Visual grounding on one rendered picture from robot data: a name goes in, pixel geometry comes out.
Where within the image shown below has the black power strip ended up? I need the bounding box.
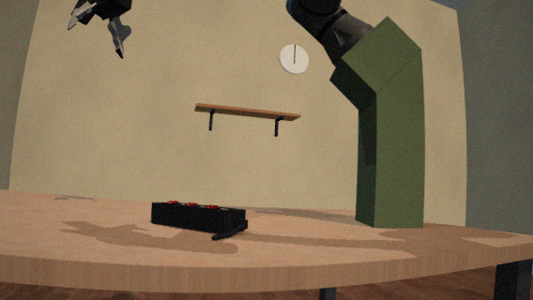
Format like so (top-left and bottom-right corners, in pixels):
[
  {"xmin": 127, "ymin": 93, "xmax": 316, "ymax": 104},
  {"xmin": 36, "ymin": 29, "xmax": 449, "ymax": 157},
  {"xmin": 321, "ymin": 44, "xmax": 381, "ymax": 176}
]
[{"xmin": 151, "ymin": 201, "xmax": 248, "ymax": 240}]

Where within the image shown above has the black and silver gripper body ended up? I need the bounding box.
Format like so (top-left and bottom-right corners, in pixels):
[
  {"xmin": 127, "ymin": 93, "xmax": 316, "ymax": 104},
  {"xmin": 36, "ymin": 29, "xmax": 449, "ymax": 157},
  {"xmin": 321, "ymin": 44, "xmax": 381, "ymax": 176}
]
[{"xmin": 92, "ymin": 0, "xmax": 132, "ymax": 20}]

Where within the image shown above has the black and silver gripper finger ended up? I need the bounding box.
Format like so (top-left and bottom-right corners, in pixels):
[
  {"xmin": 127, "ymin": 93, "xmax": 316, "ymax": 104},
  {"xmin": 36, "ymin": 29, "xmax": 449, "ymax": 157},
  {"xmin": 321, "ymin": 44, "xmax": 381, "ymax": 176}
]
[
  {"xmin": 108, "ymin": 15, "xmax": 131, "ymax": 59},
  {"xmin": 68, "ymin": 0, "xmax": 97, "ymax": 30}
]

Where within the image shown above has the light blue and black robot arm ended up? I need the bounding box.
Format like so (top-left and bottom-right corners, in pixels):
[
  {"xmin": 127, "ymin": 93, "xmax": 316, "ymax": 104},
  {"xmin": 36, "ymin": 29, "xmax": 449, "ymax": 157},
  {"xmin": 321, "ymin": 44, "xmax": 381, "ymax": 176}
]
[{"xmin": 286, "ymin": 0, "xmax": 373, "ymax": 67}]

